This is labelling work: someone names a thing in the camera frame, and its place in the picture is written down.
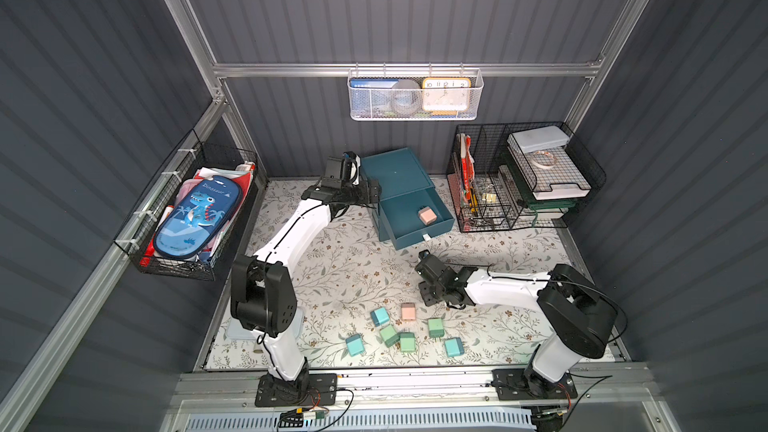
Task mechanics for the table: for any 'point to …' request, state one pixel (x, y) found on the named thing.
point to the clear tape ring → (543, 159)
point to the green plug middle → (407, 342)
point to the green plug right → (436, 328)
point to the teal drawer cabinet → (409, 208)
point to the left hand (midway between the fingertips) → (371, 189)
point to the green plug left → (389, 335)
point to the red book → (468, 164)
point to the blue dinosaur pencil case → (198, 218)
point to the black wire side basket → (194, 162)
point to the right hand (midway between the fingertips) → (432, 285)
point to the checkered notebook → (552, 173)
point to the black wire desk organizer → (517, 176)
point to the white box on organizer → (540, 138)
